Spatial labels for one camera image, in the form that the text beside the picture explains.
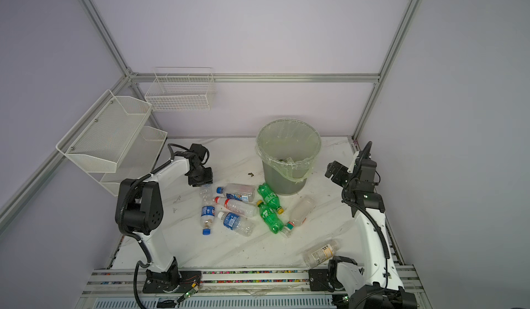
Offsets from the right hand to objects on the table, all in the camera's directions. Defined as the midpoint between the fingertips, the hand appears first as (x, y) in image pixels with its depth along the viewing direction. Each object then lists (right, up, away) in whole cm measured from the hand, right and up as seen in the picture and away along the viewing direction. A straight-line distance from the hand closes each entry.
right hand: (334, 168), depth 79 cm
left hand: (-55, -8, +16) cm, 58 cm away
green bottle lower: (-25, -21, +6) cm, 33 cm away
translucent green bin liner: (-18, +8, +2) cm, 20 cm away
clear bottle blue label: (-54, -12, +13) cm, 56 cm away
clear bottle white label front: (-6, -32, -4) cm, 32 cm away
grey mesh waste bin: (-20, -9, +17) cm, 28 cm away
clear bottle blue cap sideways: (-39, -12, +17) cm, 44 cm away
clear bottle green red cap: (-9, -18, +14) cm, 25 cm away
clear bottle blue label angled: (-38, -23, +4) cm, 45 cm away
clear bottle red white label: (-34, -18, +7) cm, 39 cm away
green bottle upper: (-25, -14, +12) cm, 31 cm away
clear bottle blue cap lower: (-52, -22, +9) cm, 58 cm away
